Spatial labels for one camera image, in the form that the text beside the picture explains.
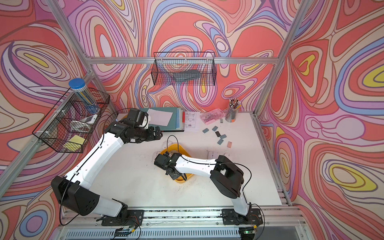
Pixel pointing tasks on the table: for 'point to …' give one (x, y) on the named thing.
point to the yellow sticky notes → (74, 144)
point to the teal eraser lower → (220, 141)
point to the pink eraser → (229, 144)
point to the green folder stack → (177, 122)
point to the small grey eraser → (221, 120)
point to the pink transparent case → (208, 117)
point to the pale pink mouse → (227, 155)
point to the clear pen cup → (234, 104)
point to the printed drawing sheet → (192, 121)
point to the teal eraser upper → (215, 128)
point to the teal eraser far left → (205, 130)
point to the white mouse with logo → (164, 145)
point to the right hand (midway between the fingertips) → (181, 172)
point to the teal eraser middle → (223, 136)
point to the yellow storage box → (181, 150)
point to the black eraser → (217, 133)
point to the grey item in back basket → (186, 76)
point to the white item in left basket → (89, 120)
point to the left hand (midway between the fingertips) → (157, 135)
